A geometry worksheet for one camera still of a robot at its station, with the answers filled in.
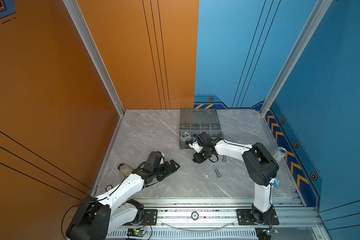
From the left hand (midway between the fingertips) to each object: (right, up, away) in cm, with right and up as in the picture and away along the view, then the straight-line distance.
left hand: (175, 168), depth 84 cm
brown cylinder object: (-29, -1, +1) cm, 29 cm away
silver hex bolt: (+30, +3, +8) cm, 31 cm away
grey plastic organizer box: (+13, +27, +30) cm, 43 cm away
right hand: (+12, +3, +10) cm, 15 cm away
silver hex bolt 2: (+25, -5, +2) cm, 26 cm away
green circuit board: (-17, -27, -14) cm, 35 cm away
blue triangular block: (+57, -8, -2) cm, 57 cm away
